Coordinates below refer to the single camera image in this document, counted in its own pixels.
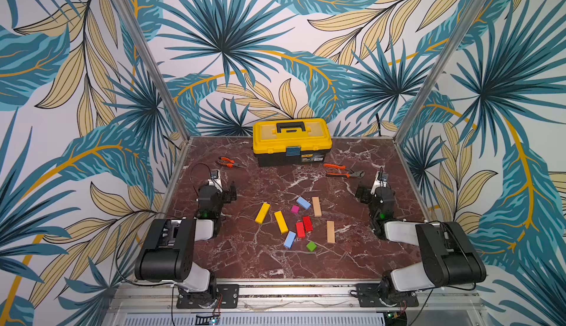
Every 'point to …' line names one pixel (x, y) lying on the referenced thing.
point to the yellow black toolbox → (290, 142)
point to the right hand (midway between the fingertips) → (374, 184)
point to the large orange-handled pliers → (352, 172)
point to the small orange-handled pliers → (228, 162)
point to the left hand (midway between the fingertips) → (221, 184)
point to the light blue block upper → (303, 203)
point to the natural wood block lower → (330, 226)
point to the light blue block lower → (290, 239)
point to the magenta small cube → (295, 209)
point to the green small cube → (311, 246)
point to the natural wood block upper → (316, 206)
